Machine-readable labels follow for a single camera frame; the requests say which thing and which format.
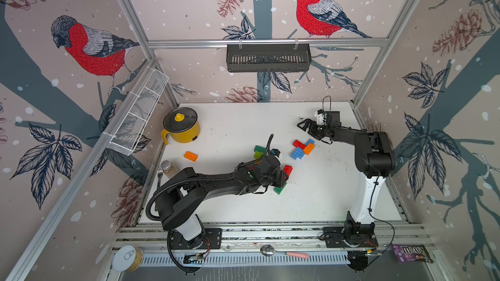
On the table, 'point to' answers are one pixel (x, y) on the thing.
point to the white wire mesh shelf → (140, 108)
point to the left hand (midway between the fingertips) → (290, 175)
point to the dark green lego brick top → (260, 149)
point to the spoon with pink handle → (268, 250)
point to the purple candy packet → (417, 253)
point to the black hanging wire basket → (268, 57)
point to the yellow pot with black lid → (181, 125)
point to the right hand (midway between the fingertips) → (304, 126)
